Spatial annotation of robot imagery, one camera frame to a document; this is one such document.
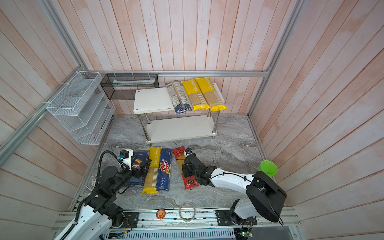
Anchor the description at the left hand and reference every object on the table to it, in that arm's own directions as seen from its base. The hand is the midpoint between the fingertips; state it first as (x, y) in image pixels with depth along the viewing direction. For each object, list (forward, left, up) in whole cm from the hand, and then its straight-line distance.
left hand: (144, 160), depth 75 cm
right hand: (+3, -20, -12) cm, 23 cm away
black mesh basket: (+54, +24, +8) cm, 59 cm away
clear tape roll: (-24, -22, -19) cm, 37 cm away
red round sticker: (-21, -8, -18) cm, 29 cm away
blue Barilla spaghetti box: (-4, -8, -14) cm, 17 cm away
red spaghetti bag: (+13, -17, -16) cm, 27 cm away
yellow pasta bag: (-5, -1, -15) cm, 16 cm away
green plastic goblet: (-2, -64, -3) cm, 64 cm away
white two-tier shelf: (+30, -5, +16) cm, 34 cm away
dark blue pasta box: (+9, +6, -12) cm, 16 cm away
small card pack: (-7, +33, -16) cm, 37 cm away
